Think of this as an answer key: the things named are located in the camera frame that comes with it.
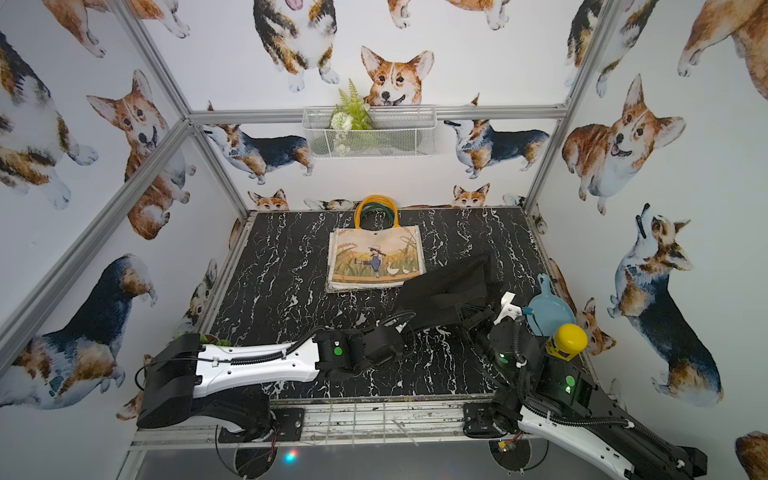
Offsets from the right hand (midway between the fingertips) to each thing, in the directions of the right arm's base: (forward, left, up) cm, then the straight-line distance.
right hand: (449, 305), depth 65 cm
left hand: (-2, +12, -16) cm, 20 cm away
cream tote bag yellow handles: (+34, +20, -25) cm, 47 cm away
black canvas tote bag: (+4, +4, -5) cm, 7 cm away
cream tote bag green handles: (+53, +22, -27) cm, 64 cm away
